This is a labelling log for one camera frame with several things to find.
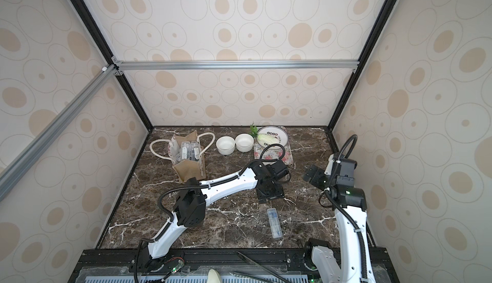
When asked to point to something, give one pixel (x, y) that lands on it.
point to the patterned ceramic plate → (276, 130)
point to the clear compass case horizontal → (186, 150)
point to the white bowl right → (245, 142)
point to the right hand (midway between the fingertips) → (323, 175)
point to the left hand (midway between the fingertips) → (285, 202)
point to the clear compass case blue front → (274, 223)
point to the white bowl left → (225, 145)
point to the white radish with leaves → (266, 138)
